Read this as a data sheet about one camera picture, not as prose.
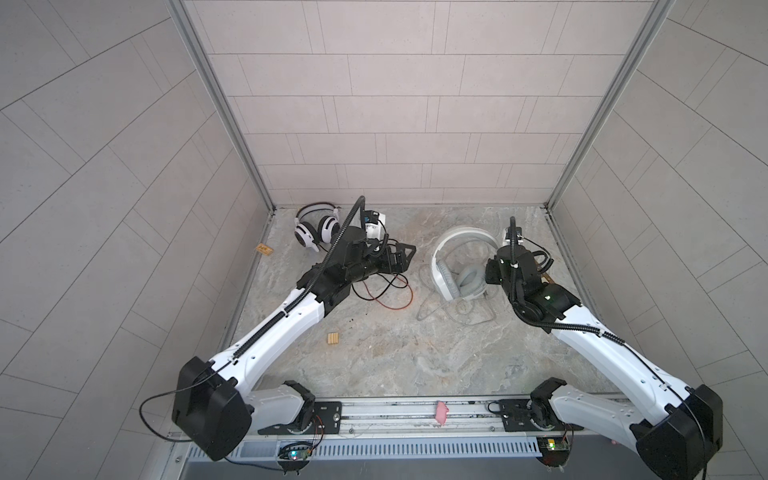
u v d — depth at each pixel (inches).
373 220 25.3
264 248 40.2
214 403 14.6
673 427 14.4
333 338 32.5
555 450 26.8
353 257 21.1
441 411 28.0
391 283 37.5
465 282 31.8
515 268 21.5
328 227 39.4
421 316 34.8
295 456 25.3
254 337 16.9
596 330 18.2
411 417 28.5
